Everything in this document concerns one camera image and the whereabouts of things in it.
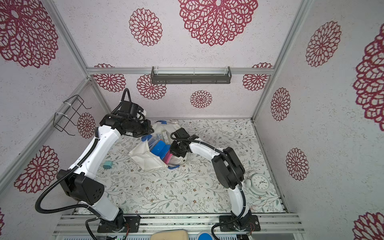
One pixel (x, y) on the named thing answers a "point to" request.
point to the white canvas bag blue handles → (145, 159)
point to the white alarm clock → (258, 184)
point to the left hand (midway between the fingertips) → (154, 131)
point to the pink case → (167, 157)
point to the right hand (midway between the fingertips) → (168, 150)
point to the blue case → (160, 149)
